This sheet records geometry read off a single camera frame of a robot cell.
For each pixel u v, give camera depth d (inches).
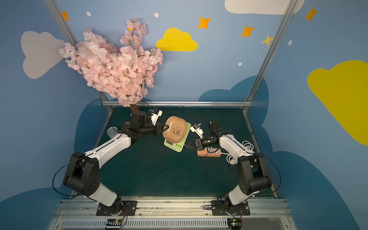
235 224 28.8
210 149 30.1
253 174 17.9
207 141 29.5
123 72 28.3
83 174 17.4
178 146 32.2
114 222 28.6
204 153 36.8
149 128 29.2
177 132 32.1
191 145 31.2
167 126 32.8
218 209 28.9
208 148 30.2
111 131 39.7
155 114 30.0
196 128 30.5
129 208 29.6
